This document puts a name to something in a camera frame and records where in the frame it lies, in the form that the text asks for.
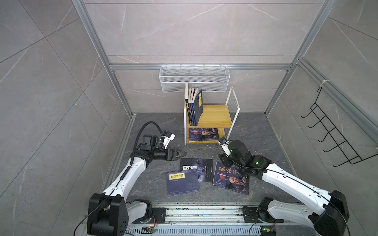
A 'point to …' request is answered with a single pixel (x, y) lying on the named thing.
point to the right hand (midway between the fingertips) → (225, 151)
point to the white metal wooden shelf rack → (214, 117)
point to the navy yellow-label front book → (182, 182)
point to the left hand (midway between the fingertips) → (183, 153)
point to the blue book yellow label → (198, 105)
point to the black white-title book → (204, 166)
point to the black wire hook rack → (342, 143)
